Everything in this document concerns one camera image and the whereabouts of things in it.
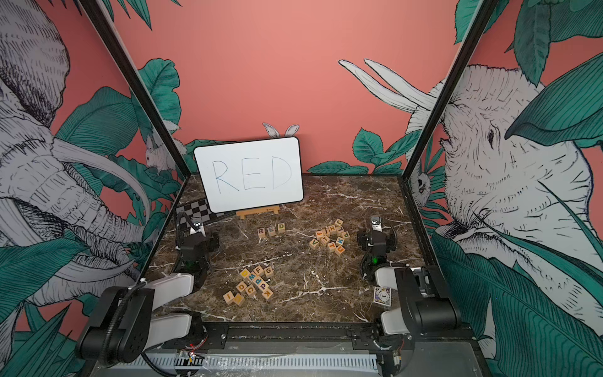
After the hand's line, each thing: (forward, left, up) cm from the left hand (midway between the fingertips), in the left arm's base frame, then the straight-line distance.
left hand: (198, 228), depth 88 cm
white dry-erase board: (+19, -19, +9) cm, 29 cm away
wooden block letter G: (-15, -27, -8) cm, 32 cm away
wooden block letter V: (-4, -44, -8) cm, 45 cm away
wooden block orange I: (-24, -14, -8) cm, 28 cm away
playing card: (-25, -68, -9) cm, 73 cm away
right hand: (0, -70, -2) cm, 70 cm away
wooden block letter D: (+4, -31, -8) cm, 32 cm away
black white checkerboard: (+14, +5, -8) cm, 17 cm away
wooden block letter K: (-23, -27, -7) cm, 37 cm away
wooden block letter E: (+3, -27, -9) cm, 28 cm away
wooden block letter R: (+2, -23, -9) cm, 25 cm away
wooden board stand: (+12, -13, -8) cm, 20 cm away
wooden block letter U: (-7, -55, -8) cm, 56 cm away
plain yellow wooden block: (-24, -17, -8) cm, 31 cm away
